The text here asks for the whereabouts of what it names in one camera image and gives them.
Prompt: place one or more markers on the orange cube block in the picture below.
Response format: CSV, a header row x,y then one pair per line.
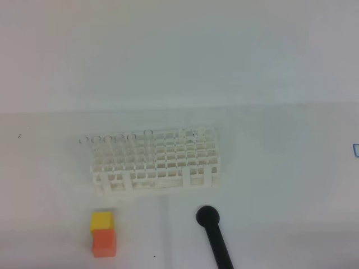
x,y
104,243

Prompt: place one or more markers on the clear glass test tube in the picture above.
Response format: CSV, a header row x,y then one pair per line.
x,y
97,150
121,148
88,144
149,149
132,141
109,149

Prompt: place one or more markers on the black round-headed stand pole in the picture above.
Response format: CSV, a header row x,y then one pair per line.
x,y
208,217

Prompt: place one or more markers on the yellow cube block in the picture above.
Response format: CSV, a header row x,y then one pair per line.
x,y
101,220

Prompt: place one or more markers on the white plastic test tube rack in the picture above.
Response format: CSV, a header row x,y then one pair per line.
x,y
185,158

